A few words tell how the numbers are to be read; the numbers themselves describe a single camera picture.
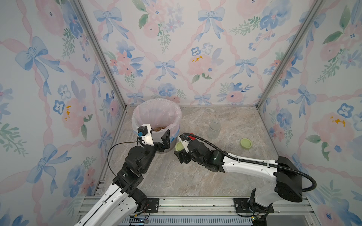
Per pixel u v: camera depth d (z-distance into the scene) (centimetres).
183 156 68
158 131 71
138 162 55
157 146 58
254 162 48
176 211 73
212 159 57
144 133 54
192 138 54
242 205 73
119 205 59
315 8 69
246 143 98
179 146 75
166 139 59
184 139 65
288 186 41
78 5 68
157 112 89
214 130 92
